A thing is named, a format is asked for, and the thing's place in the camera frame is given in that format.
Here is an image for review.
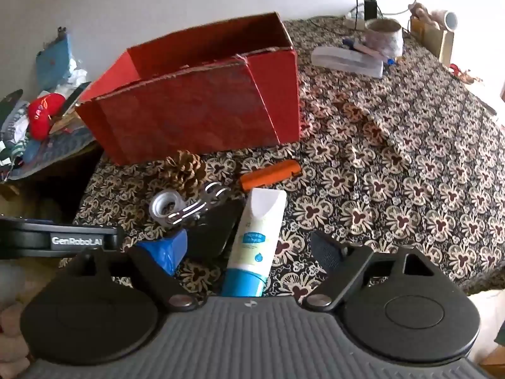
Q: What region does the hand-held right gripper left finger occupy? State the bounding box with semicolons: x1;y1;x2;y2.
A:
63;229;199;312

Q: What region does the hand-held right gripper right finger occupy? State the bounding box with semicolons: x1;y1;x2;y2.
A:
305;232;448;312

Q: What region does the silver metal carabiner tool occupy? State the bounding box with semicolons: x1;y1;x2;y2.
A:
166;182;230;227

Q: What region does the black pouch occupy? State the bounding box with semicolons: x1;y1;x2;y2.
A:
185;199;245;263

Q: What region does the white tube with blue cap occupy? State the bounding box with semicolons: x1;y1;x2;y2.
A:
221;188;287;298

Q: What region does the large brown pine cone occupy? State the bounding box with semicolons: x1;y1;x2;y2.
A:
163;150;208;198

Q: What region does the orange folding knife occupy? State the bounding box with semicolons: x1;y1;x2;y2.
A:
240;160;302;191

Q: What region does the red cardboard box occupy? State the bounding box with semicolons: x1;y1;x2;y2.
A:
75;12;302;166

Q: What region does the dark blue patterned mat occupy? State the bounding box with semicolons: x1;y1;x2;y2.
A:
4;128;97;182

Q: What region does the picture book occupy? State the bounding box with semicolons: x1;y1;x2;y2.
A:
49;112;85;135

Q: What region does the red plush toy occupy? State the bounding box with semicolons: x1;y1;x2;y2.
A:
27;92;66;141

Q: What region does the black phone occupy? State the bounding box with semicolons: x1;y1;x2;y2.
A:
61;81;92;115

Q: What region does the white crumpled plastic bag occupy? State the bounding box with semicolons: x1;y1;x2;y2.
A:
59;58;88;91

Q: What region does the blue bag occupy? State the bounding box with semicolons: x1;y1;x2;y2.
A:
35;27;75;91

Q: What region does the clear plastic case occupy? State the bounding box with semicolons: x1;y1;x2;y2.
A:
311;46;384;79

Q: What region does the white marker pen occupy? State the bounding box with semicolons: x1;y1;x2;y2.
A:
355;45;395;66

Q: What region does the white power strip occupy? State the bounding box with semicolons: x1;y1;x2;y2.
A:
345;6;369;31

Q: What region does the wooden box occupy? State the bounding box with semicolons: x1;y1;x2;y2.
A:
409;15;454;66

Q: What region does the beige plush toy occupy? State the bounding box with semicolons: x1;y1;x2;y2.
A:
408;3;446;30

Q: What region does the white plastic ring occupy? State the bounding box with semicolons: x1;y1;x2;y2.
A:
149;189;180;226

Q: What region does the black cable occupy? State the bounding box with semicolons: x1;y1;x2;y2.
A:
354;0;375;31

